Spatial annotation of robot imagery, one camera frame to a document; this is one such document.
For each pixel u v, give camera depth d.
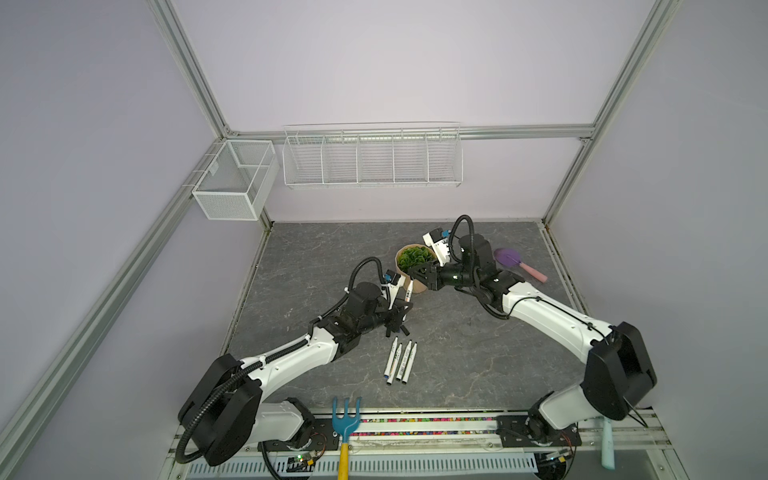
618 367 0.43
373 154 0.97
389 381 0.82
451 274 0.71
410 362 0.85
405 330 0.91
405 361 0.85
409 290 0.79
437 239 0.71
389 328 0.75
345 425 0.75
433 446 0.74
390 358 0.85
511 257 1.08
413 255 0.95
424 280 0.74
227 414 0.41
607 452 0.70
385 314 0.70
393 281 0.71
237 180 1.02
